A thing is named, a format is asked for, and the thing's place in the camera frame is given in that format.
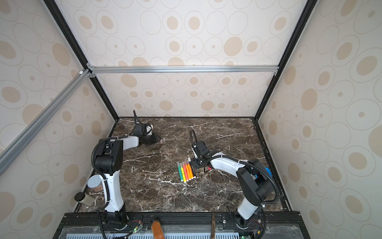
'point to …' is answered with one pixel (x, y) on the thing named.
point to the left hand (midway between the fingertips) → (163, 135)
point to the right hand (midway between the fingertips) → (201, 161)
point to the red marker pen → (185, 171)
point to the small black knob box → (84, 198)
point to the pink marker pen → (209, 168)
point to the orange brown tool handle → (157, 232)
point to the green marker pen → (180, 171)
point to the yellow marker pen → (183, 172)
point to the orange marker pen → (187, 171)
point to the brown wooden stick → (213, 235)
